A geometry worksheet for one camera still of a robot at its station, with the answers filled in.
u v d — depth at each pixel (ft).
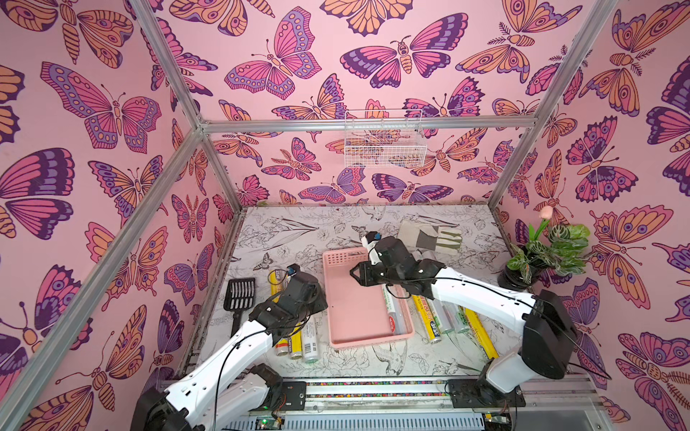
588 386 2.48
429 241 3.50
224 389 1.53
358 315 3.01
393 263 2.03
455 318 2.74
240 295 3.05
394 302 2.87
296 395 2.41
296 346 2.61
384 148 3.47
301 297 1.98
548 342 1.38
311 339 2.63
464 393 2.39
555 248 2.45
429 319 2.77
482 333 2.66
